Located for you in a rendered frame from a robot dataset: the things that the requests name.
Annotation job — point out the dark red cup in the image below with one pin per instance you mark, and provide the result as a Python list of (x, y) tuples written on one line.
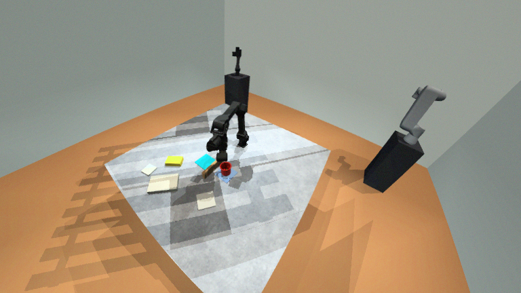
[(227, 167)]

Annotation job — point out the yellow block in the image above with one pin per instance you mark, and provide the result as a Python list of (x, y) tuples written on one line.
[(174, 161)]

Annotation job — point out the tan rectangular bar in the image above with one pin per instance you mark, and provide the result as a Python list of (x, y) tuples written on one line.
[(210, 169)]

